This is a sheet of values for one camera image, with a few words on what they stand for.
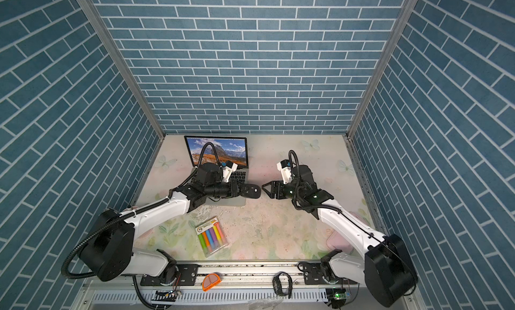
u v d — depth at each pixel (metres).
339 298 0.70
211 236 0.82
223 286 0.72
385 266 0.41
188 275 0.73
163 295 0.72
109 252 0.42
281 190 0.71
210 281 0.70
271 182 0.72
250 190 0.81
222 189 0.72
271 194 0.72
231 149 0.96
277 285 0.68
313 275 0.73
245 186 0.80
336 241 0.81
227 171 0.78
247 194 0.80
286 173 0.74
